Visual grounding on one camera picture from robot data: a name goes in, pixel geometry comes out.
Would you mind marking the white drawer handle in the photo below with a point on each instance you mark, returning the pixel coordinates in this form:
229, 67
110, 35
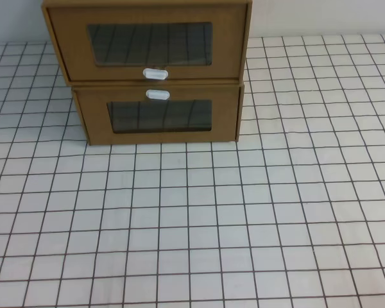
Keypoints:
155, 74
157, 94

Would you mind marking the white black-grid tablecloth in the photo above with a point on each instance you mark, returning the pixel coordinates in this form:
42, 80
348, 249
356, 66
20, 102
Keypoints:
290, 215

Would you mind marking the lower brown cardboard shoebox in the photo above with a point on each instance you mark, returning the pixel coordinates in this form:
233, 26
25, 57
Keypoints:
193, 113

